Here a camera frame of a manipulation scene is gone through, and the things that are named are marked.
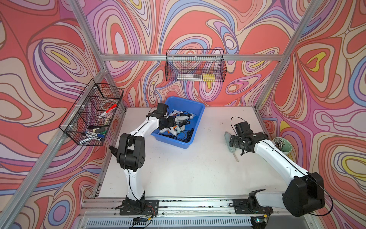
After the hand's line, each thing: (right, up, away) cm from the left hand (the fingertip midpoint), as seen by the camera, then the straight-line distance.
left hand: (172, 123), depth 97 cm
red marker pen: (-32, +8, -21) cm, 39 cm away
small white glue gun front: (-7, -5, +4) cm, 9 cm away
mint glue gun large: (+39, -16, -6) cm, 43 cm away
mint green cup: (+63, -11, -20) cm, 67 cm away
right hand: (+42, -14, -13) cm, 46 cm away
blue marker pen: (-34, -5, -29) cm, 45 cm away
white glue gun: (+6, +4, +11) cm, 13 cm away
